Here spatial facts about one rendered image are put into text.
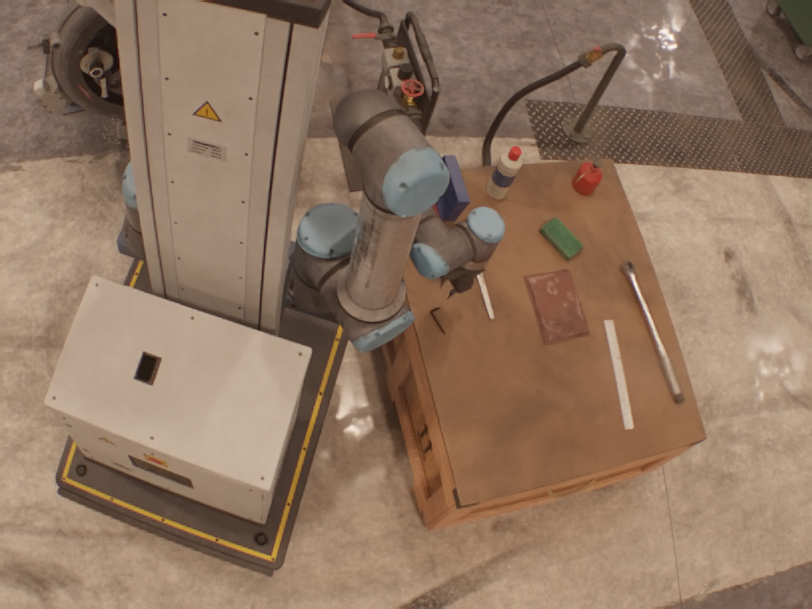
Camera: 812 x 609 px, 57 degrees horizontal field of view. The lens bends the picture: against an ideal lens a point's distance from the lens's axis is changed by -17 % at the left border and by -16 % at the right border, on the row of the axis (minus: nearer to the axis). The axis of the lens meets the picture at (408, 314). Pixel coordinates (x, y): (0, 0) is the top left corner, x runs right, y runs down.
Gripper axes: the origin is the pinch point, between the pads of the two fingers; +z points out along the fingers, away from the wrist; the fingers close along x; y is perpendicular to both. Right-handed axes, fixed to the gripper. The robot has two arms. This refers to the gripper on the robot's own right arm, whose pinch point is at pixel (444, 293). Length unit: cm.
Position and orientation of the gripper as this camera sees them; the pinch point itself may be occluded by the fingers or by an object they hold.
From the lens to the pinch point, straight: 230.2
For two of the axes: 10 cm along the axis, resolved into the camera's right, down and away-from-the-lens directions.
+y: 8.4, -4.1, 3.5
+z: -1.8, 4.0, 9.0
